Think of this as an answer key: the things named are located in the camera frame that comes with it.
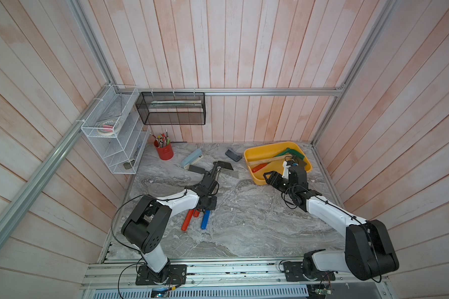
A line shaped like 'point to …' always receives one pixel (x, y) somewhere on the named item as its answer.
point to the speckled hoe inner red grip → (196, 212)
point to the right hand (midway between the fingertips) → (267, 175)
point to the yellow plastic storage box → (269, 151)
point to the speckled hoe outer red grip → (187, 220)
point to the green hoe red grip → (287, 151)
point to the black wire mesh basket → (172, 108)
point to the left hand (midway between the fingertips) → (209, 206)
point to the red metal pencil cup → (165, 152)
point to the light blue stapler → (196, 156)
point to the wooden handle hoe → (268, 160)
